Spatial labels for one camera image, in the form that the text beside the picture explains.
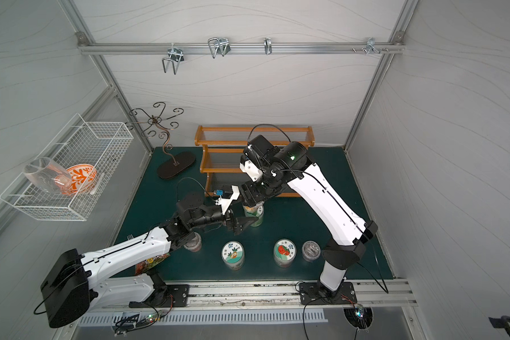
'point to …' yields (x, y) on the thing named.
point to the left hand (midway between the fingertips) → (253, 207)
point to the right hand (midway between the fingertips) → (251, 197)
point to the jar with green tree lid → (255, 211)
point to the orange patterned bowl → (83, 176)
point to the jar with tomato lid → (285, 252)
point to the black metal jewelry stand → (184, 161)
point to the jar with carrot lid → (233, 254)
